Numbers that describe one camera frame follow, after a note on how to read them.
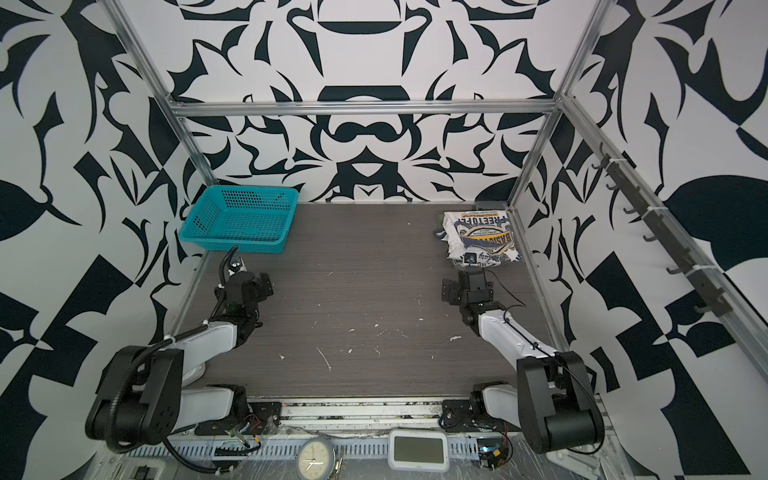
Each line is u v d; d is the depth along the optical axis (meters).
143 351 0.45
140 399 0.42
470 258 0.79
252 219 1.15
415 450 0.68
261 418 0.73
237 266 0.76
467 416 0.74
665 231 0.55
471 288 0.69
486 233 1.05
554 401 0.42
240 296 0.69
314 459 0.66
